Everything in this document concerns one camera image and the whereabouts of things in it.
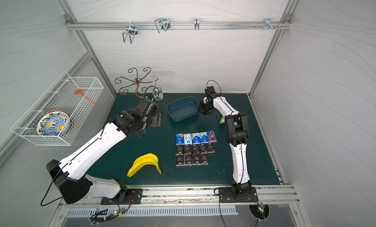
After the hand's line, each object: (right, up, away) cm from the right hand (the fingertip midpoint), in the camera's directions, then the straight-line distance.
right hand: (198, 110), depth 101 cm
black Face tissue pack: (-7, -24, -13) cm, 28 cm away
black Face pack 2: (-2, -29, -17) cm, 33 cm away
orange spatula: (-66, +10, -23) cm, 70 cm away
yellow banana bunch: (-31, -27, -21) cm, 46 cm away
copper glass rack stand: (-33, +14, -5) cm, 36 cm away
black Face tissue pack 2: (-2, -24, -13) cm, 27 cm away
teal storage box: (-11, +1, +10) cm, 15 cm away
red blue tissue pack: (+8, -17, -8) cm, 21 cm away
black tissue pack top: (+8, -23, -13) cm, 27 cm away
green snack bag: (+17, -7, -2) cm, 18 cm away
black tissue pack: (-11, -29, -17) cm, 35 cm away
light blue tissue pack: (-2, -18, -8) cm, 20 cm away
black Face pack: (-7, -29, -17) cm, 34 cm away
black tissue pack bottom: (+3, -28, -17) cm, 33 cm away
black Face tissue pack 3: (+3, -24, -13) cm, 27 cm away
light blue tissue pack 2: (+4, -18, -8) cm, 20 cm away
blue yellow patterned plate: (-64, -5, -39) cm, 75 cm away
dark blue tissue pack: (-12, -18, -8) cm, 24 cm away
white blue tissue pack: (-7, -19, -9) cm, 22 cm away
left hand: (-25, -3, -27) cm, 36 cm away
